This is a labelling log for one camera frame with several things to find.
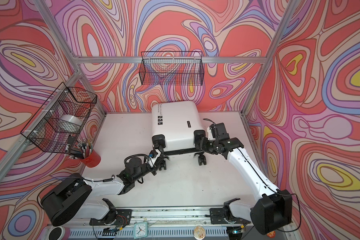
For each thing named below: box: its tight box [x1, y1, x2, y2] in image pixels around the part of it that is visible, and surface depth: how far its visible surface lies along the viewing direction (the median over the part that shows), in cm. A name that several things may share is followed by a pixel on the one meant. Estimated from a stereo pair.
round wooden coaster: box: [193, 225, 206, 240], surface depth 70 cm
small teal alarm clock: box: [133, 221, 148, 239], surface depth 70 cm
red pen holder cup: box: [78, 149, 101, 168], surface depth 86 cm
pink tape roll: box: [48, 226, 71, 240], surface depth 67 cm
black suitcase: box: [151, 101, 207, 171], surface depth 86 cm
